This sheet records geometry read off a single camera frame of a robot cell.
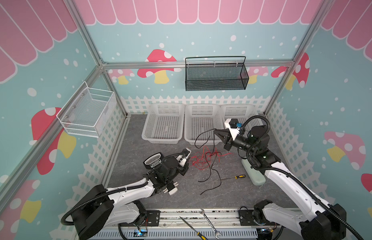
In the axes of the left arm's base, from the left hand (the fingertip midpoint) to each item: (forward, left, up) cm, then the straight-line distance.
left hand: (187, 158), depth 83 cm
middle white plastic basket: (+39, -9, -11) cm, 42 cm away
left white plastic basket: (+37, +20, -12) cm, 44 cm away
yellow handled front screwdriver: (-35, -8, -10) cm, 37 cm away
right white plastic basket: (+45, -40, -7) cm, 61 cm away
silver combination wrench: (-33, -15, -11) cm, 38 cm away
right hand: (+4, -13, +21) cm, 25 cm away
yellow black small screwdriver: (-6, -29, -10) cm, 31 cm away
